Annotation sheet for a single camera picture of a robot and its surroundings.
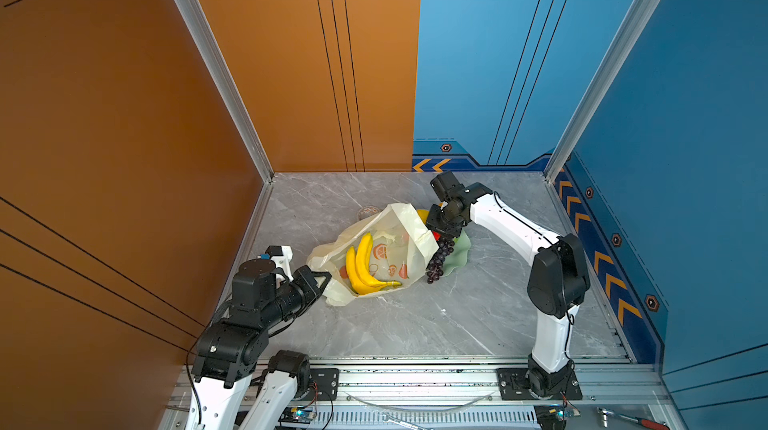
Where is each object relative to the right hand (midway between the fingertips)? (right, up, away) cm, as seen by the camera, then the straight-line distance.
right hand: (427, 229), depth 90 cm
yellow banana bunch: (-20, -12, -3) cm, 24 cm away
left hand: (-23, -7, -25) cm, 35 cm away
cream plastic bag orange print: (-8, -5, +1) cm, 9 cm away
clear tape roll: (-20, +5, +18) cm, 27 cm away
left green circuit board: (-33, -43, -19) cm, 57 cm away
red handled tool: (+49, -43, -22) cm, 69 cm away
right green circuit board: (+29, -43, -19) cm, 55 cm away
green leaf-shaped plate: (+10, -9, +3) cm, 14 cm away
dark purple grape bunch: (+2, -12, -3) cm, 12 cm away
